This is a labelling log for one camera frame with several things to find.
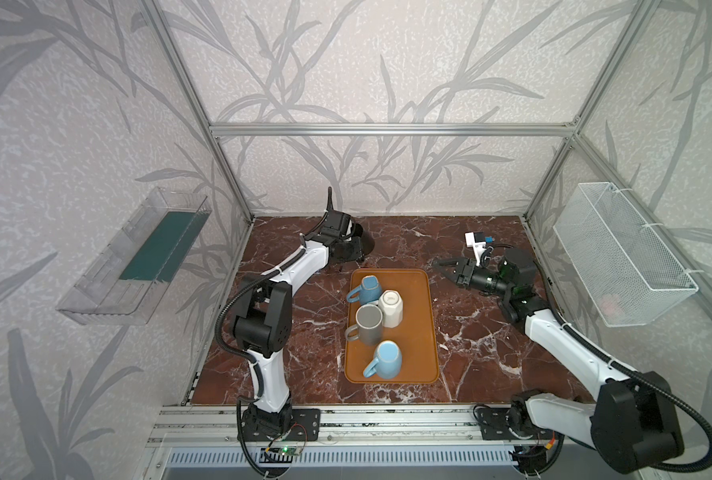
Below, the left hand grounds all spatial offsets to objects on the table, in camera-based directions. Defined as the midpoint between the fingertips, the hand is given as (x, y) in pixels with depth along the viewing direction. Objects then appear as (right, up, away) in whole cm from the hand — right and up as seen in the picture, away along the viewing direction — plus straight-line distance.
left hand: (364, 241), depth 95 cm
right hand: (+19, -4, -20) cm, 28 cm away
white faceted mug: (+8, -18, -11) cm, 23 cm away
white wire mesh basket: (+56, -7, -34) cm, 66 cm away
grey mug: (+2, -23, -16) cm, 28 cm away
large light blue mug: (+7, -31, -20) cm, 38 cm away
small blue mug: (+1, -15, -6) cm, 17 cm away
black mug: (+1, +1, +8) cm, 8 cm away
